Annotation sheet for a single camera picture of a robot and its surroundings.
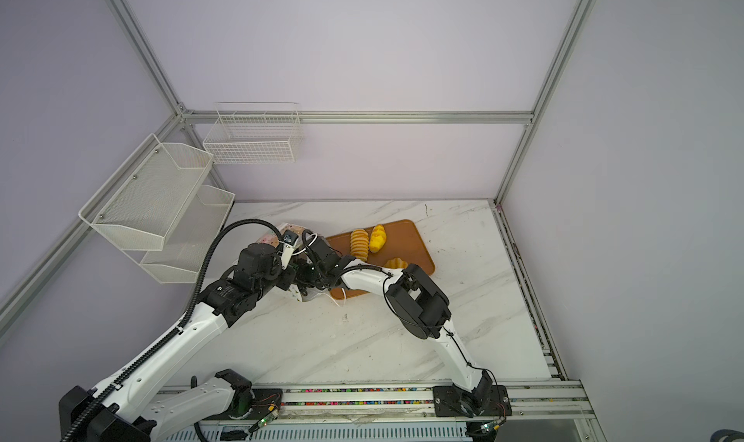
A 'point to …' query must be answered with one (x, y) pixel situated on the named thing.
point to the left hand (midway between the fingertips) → (285, 260)
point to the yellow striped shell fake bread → (396, 263)
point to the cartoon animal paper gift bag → (294, 292)
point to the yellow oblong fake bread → (378, 238)
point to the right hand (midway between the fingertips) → (285, 277)
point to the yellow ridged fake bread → (359, 244)
